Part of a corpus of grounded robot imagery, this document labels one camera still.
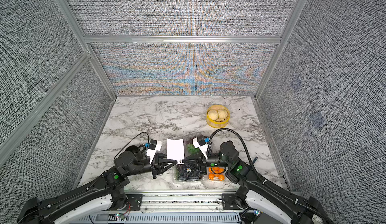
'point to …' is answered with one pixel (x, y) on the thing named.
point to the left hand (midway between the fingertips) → (178, 162)
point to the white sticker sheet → (175, 150)
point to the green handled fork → (255, 159)
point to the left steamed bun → (213, 114)
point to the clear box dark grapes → (185, 173)
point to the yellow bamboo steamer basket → (218, 123)
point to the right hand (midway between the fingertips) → (184, 160)
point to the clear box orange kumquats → (212, 177)
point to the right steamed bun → (222, 114)
